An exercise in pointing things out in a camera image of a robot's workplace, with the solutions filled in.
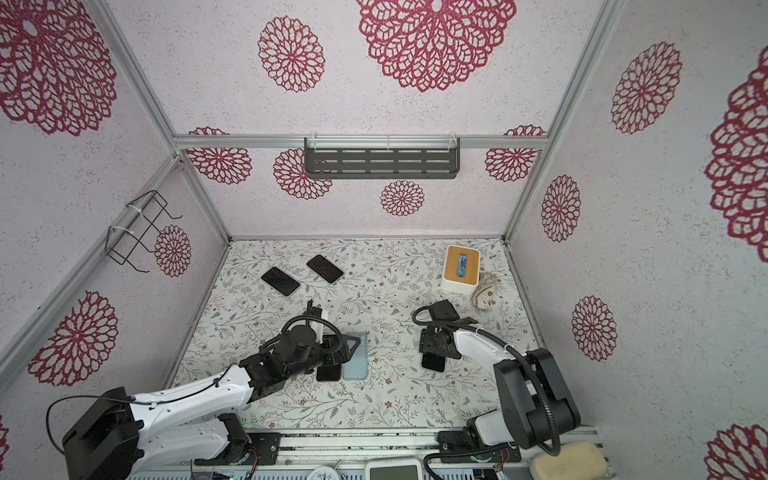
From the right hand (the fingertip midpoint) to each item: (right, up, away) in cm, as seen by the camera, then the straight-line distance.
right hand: (433, 341), depth 91 cm
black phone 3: (-37, +22, +21) cm, 48 cm away
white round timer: (-29, -24, -24) cm, 44 cm away
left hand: (-25, +1, -11) cm, 27 cm away
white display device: (-13, -23, -24) cm, 36 cm away
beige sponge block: (+30, -21, -23) cm, 43 cm away
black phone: (-1, -5, -3) cm, 6 cm away
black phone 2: (-52, +18, +15) cm, 57 cm away
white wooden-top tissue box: (+13, +22, +17) cm, 30 cm away
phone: (-23, -7, -5) cm, 25 cm away
